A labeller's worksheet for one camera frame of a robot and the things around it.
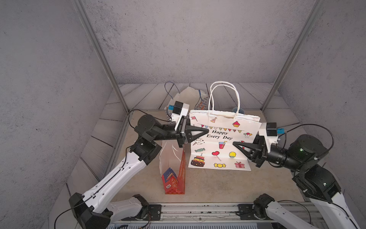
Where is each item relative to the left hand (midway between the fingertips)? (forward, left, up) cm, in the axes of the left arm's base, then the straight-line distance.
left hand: (207, 135), depth 47 cm
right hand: (-1, -10, -3) cm, 11 cm away
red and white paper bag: (-1, +13, -22) cm, 26 cm away
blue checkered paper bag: (+37, 0, -16) cm, 41 cm away
